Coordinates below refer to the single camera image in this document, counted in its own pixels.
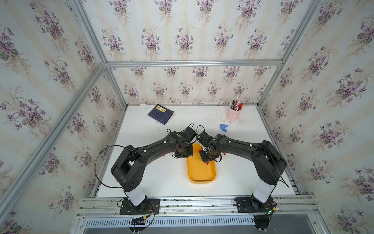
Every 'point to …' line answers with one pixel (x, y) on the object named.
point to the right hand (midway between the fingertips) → (206, 159)
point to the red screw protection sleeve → (224, 153)
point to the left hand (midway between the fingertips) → (190, 156)
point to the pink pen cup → (233, 115)
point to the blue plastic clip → (223, 126)
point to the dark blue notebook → (162, 113)
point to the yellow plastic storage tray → (198, 172)
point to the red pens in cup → (236, 105)
